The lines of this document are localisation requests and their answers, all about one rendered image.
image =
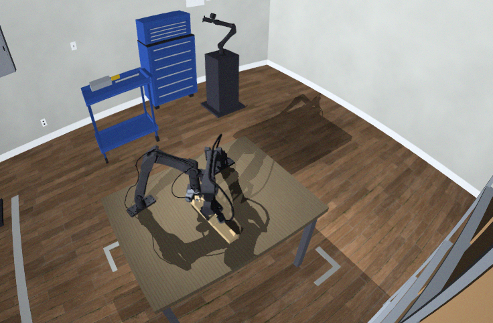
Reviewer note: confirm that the pale yellow flat bar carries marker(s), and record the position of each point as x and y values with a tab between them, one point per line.
226	232

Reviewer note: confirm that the light wooden slat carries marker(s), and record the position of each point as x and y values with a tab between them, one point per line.
198	204

